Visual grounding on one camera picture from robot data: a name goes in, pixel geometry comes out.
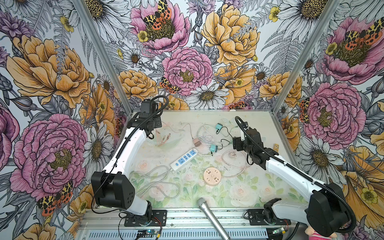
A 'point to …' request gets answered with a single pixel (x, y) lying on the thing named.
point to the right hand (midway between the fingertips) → (239, 141)
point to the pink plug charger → (197, 142)
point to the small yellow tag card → (276, 147)
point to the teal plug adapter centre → (212, 148)
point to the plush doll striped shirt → (314, 236)
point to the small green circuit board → (148, 231)
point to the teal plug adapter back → (218, 126)
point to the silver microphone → (202, 203)
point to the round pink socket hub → (212, 176)
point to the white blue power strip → (183, 159)
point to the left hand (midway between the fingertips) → (153, 124)
